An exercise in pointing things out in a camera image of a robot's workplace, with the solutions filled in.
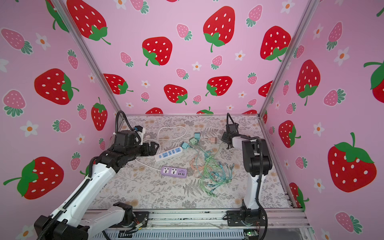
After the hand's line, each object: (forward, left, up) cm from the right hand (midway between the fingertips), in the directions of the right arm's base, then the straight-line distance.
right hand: (225, 137), depth 106 cm
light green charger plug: (-6, +22, +1) cm, 23 cm away
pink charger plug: (-3, +8, 0) cm, 9 cm away
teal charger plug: (-10, +28, +1) cm, 30 cm away
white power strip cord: (-26, +50, -1) cm, 56 cm away
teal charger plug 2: (0, +20, -1) cm, 20 cm away
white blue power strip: (-18, +39, +2) cm, 43 cm away
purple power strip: (-30, +31, +1) cm, 43 cm away
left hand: (-23, +42, +20) cm, 52 cm away
